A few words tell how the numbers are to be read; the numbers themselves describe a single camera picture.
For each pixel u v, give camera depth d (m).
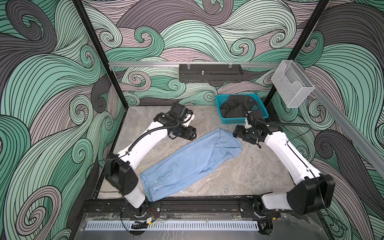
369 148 0.52
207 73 0.95
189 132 0.68
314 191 0.39
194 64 0.93
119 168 0.42
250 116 0.65
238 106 1.10
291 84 0.79
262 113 1.07
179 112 0.61
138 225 0.72
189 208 0.75
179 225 0.70
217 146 0.95
